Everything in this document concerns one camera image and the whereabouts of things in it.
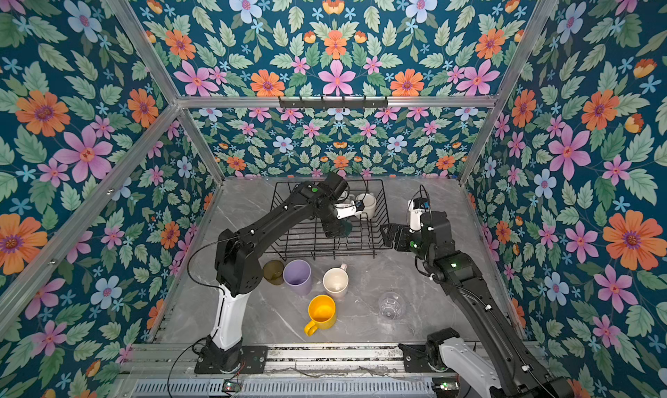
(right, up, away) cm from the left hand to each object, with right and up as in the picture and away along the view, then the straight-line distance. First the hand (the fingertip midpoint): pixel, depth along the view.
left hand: (340, 218), depth 89 cm
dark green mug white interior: (+2, -3, +1) cm, 4 cm away
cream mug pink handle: (-2, -21, -3) cm, 22 cm away
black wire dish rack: (-15, -7, +10) cm, 20 cm away
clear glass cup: (+17, -28, -7) cm, 33 cm away
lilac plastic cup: (-14, -18, -5) cm, 23 cm away
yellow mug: (-6, -30, -7) cm, 32 cm away
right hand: (+18, 0, -14) cm, 23 cm away
